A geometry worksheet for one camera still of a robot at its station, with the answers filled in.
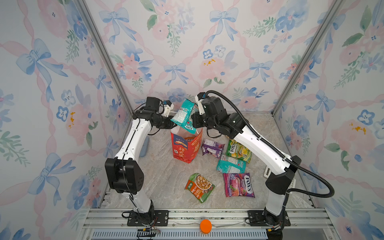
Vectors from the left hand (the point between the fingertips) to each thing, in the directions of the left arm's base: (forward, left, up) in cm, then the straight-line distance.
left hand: (177, 122), depth 82 cm
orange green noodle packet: (-27, -13, -23) cm, 38 cm away
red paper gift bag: (-12, -5, -3) cm, 14 cm away
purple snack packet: (-3, -21, -21) cm, 30 cm away
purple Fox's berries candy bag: (-26, -34, -21) cm, 48 cm away
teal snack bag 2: (-15, -30, -21) cm, 40 cm away
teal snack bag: (-6, -4, +10) cm, 13 cm away
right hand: (-4, -8, +10) cm, 14 cm away
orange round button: (-46, -15, -17) cm, 51 cm away
